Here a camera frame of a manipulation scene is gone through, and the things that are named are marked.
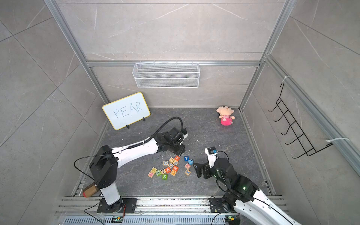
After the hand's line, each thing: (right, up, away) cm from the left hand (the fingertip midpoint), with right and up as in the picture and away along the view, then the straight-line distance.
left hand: (185, 148), depth 84 cm
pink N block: (-21, -16, 0) cm, 27 cm away
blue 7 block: (+1, -8, +6) cm, 10 cm away
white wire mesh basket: (-15, +50, +16) cm, 54 cm away
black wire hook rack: (+54, +13, -16) cm, 58 cm away
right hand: (+8, -5, -11) cm, 15 cm away
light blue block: (+3, -10, +4) cm, 11 cm away
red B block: (-5, -8, +6) cm, 11 cm away
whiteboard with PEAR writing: (-47, +23, +17) cm, 55 cm away
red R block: (-6, -13, +2) cm, 15 cm away
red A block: (-11, -14, +1) cm, 18 cm away
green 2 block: (-13, -17, -2) cm, 21 cm away
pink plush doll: (+32, +23, +25) cm, 47 cm away
